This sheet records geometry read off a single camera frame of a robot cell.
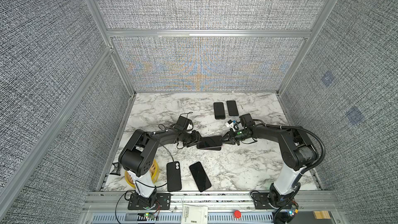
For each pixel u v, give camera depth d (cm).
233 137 80
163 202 73
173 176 82
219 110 110
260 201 73
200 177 80
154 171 78
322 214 69
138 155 48
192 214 69
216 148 90
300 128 52
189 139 82
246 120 80
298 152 49
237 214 69
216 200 75
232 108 110
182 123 77
